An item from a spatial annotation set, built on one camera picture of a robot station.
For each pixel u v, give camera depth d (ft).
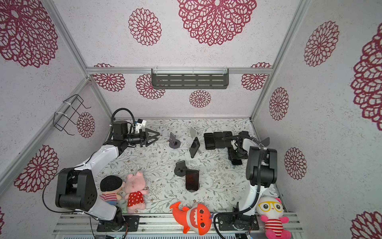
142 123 2.61
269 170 1.68
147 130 2.49
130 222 2.44
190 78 3.12
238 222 2.25
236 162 3.10
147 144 2.62
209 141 3.56
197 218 2.23
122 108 2.35
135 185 2.65
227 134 3.92
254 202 1.88
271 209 2.35
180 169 2.89
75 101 2.69
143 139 2.38
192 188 2.75
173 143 3.28
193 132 3.47
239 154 2.80
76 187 1.52
